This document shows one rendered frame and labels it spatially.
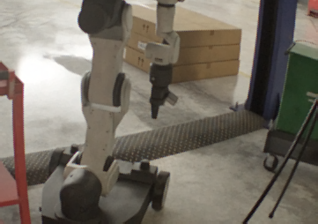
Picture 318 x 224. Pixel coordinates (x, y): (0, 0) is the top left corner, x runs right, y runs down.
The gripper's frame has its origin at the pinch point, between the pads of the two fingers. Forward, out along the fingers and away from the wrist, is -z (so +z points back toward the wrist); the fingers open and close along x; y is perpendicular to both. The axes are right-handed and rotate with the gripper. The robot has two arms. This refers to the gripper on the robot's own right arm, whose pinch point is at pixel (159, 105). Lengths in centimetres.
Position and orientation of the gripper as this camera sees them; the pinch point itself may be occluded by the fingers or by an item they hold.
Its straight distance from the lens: 203.9
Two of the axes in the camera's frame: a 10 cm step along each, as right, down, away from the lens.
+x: 2.8, -4.7, 8.3
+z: 0.6, -8.6, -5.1
